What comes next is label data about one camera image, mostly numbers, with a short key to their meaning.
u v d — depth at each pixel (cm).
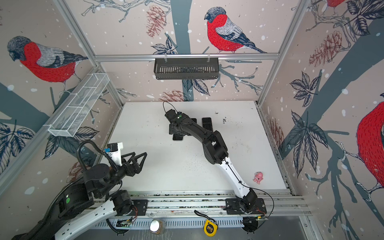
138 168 57
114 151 54
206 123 111
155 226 60
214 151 61
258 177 81
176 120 74
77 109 77
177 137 110
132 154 67
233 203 75
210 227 67
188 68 103
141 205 74
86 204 45
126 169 55
